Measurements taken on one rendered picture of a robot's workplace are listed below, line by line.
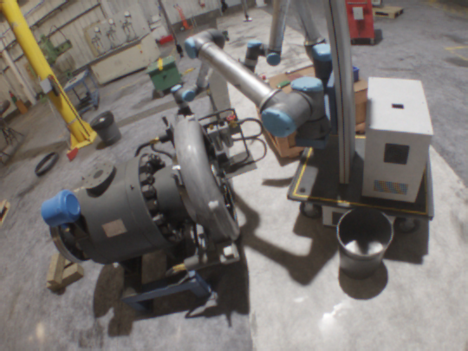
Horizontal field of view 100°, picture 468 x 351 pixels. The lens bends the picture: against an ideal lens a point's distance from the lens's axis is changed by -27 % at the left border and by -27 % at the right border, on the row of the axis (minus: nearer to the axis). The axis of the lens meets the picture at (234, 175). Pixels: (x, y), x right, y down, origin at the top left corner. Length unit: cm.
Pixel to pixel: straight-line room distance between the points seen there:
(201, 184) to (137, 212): 39
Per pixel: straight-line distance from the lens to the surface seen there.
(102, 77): 808
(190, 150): 123
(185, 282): 164
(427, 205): 171
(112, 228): 147
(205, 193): 118
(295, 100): 117
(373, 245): 171
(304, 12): 175
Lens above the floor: 160
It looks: 41 degrees down
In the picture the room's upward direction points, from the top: 22 degrees counter-clockwise
